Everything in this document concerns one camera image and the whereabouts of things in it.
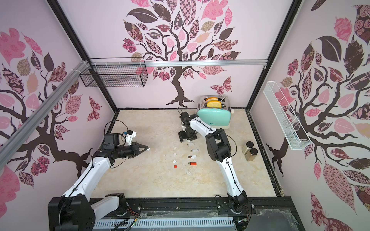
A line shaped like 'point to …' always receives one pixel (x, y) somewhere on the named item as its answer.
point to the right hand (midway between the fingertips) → (186, 141)
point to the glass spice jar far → (247, 147)
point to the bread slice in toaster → (212, 102)
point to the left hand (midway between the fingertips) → (146, 151)
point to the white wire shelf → (286, 117)
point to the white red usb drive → (192, 156)
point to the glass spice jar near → (250, 155)
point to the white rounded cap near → (174, 161)
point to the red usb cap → (175, 166)
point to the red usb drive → (192, 163)
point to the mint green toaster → (215, 109)
